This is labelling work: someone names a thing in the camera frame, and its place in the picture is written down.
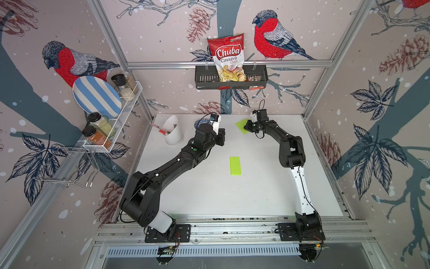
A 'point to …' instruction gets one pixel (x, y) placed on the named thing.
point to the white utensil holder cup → (172, 131)
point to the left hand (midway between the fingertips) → (227, 126)
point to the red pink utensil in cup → (160, 129)
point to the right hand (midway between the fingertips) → (243, 126)
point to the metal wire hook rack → (70, 166)
